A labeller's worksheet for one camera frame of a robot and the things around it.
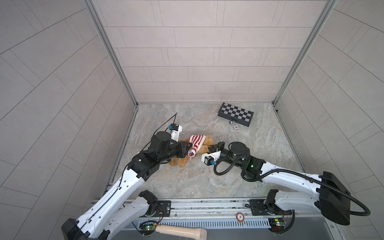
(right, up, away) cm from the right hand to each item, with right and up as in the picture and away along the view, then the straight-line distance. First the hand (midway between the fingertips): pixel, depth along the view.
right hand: (203, 145), depth 70 cm
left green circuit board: (-24, -35, -6) cm, 43 cm away
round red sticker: (+17, -33, -1) cm, 37 cm away
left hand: (-4, +1, -2) cm, 5 cm away
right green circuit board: (+34, -36, -3) cm, 50 cm away
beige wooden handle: (-3, -36, -8) cm, 37 cm away
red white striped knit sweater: (-3, +3, -2) cm, 5 cm away
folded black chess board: (+24, +16, +36) cm, 46 cm away
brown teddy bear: (-10, -7, -3) cm, 13 cm away
